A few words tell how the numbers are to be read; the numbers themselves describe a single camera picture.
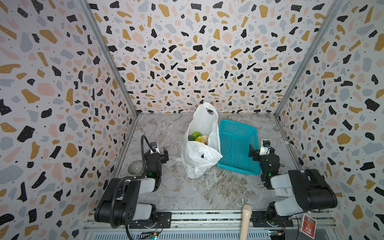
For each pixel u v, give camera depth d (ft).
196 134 3.29
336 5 2.33
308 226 2.35
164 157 2.31
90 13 2.33
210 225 2.40
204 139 3.10
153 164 2.21
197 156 2.52
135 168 2.95
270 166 2.26
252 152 2.77
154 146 2.54
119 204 1.39
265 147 2.52
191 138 3.19
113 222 1.26
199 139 3.12
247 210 2.43
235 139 3.47
